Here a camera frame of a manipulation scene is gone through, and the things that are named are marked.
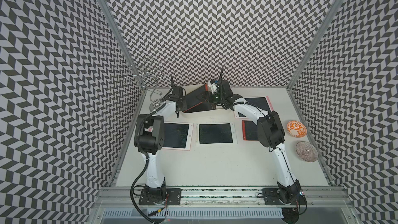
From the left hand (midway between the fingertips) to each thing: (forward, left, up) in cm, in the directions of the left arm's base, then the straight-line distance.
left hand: (182, 106), depth 101 cm
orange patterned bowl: (-15, -72, -5) cm, 74 cm away
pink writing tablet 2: (+9, -57, -7) cm, 58 cm away
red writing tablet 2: (-4, -14, +5) cm, 16 cm away
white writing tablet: (-18, -22, -5) cm, 28 cm away
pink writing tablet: (-18, +2, -7) cm, 20 cm away
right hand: (-1, -13, +8) cm, 15 cm away
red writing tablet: (-2, -10, +11) cm, 15 cm away
